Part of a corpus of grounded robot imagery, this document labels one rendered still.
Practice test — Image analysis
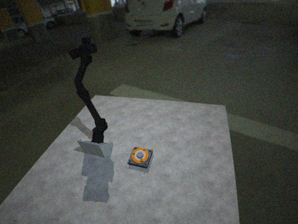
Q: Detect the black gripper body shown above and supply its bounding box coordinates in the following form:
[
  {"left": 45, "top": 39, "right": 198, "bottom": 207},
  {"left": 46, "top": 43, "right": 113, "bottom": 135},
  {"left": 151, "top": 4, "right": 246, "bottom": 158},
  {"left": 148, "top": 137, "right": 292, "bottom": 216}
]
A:
[{"left": 81, "top": 37, "right": 91, "bottom": 45}]

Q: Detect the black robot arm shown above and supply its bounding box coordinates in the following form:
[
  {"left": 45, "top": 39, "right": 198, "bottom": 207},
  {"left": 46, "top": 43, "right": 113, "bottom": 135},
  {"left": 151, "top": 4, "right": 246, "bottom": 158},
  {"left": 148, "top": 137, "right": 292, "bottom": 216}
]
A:
[{"left": 69, "top": 43, "right": 108, "bottom": 144}]

